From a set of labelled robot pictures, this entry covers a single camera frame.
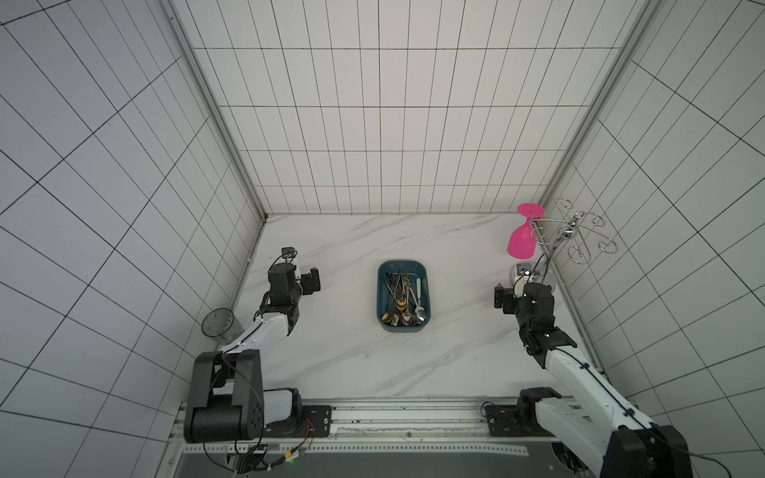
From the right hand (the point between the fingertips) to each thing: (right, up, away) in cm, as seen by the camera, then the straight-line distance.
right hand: (507, 281), depth 85 cm
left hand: (-63, +1, +6) cm, 63 cm away
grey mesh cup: (-85, -13, 0) cm, 86 cm away
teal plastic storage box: (-24, +2, +12) cm, 27 cm away
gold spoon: (-36, -12, +5) cm, 38 cm away
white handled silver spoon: (-25, -10, +5) cm, 28 cm away
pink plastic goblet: (+7, +12, +6) cm, 15 cm away
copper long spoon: (-29, -12, +3) cm, 32 cm away
